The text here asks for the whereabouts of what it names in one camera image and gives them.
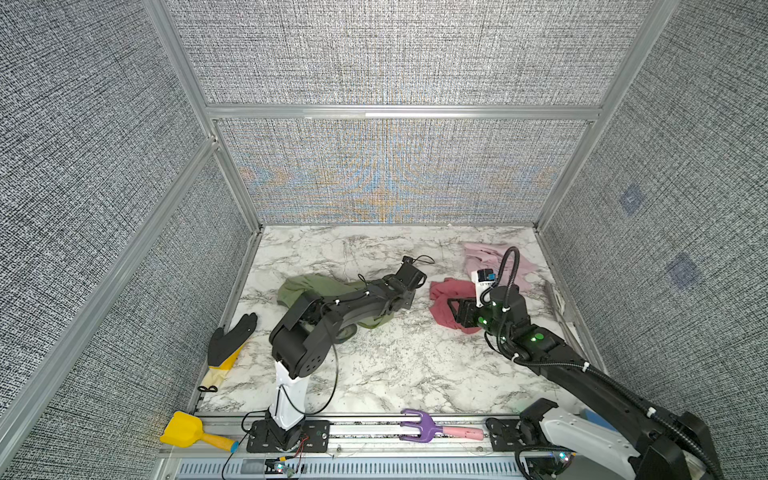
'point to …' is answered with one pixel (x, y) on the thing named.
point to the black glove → (222, 344)
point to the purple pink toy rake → (429, 429)
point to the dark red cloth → (439, 305)
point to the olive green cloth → (294, 288)
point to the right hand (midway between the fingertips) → (455, 297)
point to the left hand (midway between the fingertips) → (401, 289)
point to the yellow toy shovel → (185, 430)
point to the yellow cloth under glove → (216, 375)
